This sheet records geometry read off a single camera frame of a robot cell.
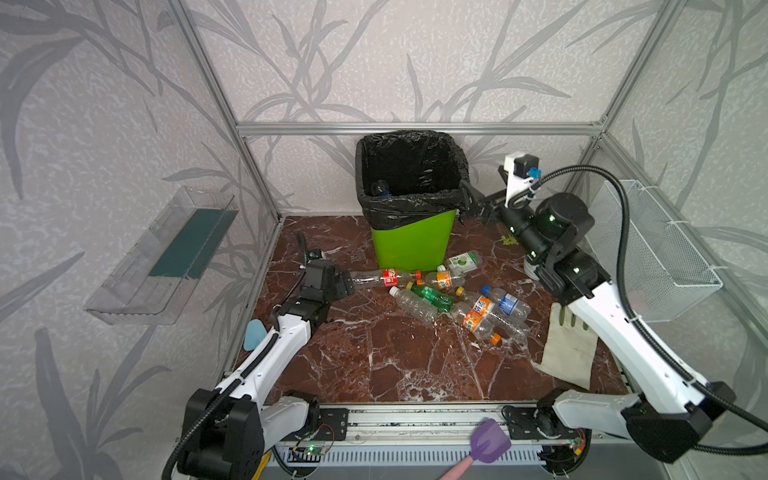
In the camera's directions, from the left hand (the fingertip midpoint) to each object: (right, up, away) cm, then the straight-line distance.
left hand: (340, 270), depth 86 cm
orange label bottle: (+40, -14, +2) cm, 43 cm away
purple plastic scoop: (+39, -40, -15) cm, 58 cm away
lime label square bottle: (+41, +1, +16) cm, 44 cm away
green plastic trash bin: (+24, +6, +12) cm, 27 cm away
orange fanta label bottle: (+39, -14, +2) cm, 42 cm away
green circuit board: (-5, -42, -15) cm, 45 cm away
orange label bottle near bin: (+32, -4, +8) cm, 33 cm away
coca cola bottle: (+14, -3, +10) cm, 18 cm away
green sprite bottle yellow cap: (+30, -10, +5) cm, 32 cm away
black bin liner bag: (+19, +30, +15) cm, 39 cm away
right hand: (+35, +24, -26) cm, 50 cm away
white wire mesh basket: (+73, +2, -24) cm, 77 cm away
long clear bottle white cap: (+22, -11, +3) cm, 25 cm away
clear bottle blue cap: (+51, -10, +5) cm, 52 cm away
